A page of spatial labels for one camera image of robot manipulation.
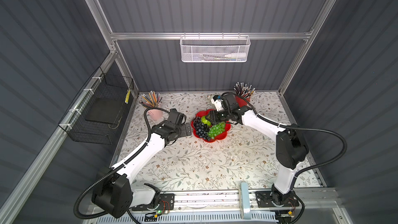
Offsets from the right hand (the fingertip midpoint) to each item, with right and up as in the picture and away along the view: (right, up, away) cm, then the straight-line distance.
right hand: (210, 117), depth 89 cm
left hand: (-16, -6, -5) cm, 18 cm away
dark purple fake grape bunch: (-5, -8, +4) cm, 10 cm away
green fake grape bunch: (+4, -8, +5) cm, 10 cm away
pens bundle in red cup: (+23, +16, +9) cm, 30 cm away
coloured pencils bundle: (-38, +11, +13) cm, 42 cm away
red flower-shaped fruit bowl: (+6, -12, +4) cm, 14 cm away
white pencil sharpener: (+3, +11, -7) cm, 13 cm away
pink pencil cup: (-36, +1, +12) cm, 38 cm away
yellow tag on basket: (-45, +12, -6) cm, 47 cm away
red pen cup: (+21, +9, +12) cm, 26 cm away
